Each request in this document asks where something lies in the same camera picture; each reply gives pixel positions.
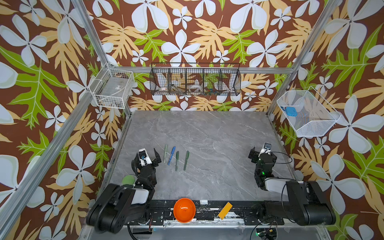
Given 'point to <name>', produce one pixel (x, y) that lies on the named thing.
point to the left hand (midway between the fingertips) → (145, 150)
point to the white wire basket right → (307, 112)
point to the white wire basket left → (111, 87)
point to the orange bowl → (184, 210)
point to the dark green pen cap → (187, 154)
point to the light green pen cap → (166, 147)
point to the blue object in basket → (291, 111)
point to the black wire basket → (195, 79)
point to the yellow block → (225, 210)
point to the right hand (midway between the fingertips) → (260, 149)
